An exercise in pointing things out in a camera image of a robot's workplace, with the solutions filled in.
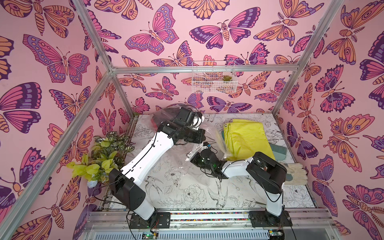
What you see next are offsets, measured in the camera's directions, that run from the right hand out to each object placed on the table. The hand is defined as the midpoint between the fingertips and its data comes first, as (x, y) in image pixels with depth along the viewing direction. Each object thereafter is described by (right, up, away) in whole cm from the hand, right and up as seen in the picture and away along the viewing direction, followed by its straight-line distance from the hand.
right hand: (187, 153), depth 89 cm
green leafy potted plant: (-42, +2, -9) cm, 43 cm away
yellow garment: (+35, +9, +6) cm, 37 cm away
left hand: (+11, +11, -14) cm, 21 cm away
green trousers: (+24, +10, +12) cm, 29 cm away
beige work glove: (+66, -12, -1) cm, 67 cm away
